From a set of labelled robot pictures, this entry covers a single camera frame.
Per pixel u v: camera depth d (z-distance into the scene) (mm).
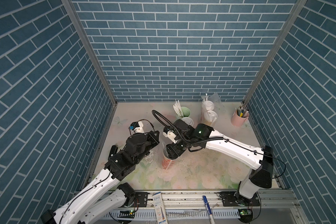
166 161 724
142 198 741
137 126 601
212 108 938
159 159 909
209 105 954
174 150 619
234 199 739
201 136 490
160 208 705
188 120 879
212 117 850
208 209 705
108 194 464
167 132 645
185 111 992
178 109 959
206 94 964
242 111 951
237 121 1001
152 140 596
